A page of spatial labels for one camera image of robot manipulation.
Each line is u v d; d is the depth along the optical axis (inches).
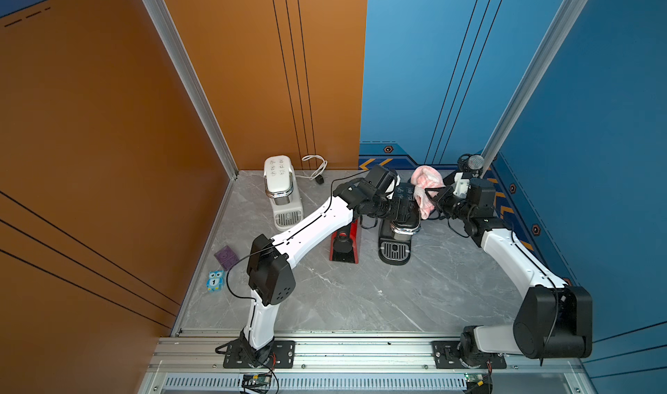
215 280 34.2
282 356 28.9
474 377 28.5
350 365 28.6
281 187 33.7
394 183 25.0
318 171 46.6
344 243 30.4
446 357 28.5
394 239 32.0
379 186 24.3
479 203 25.0
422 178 32.6
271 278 18.9
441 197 29.0
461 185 29.9
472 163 34.7
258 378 28.1
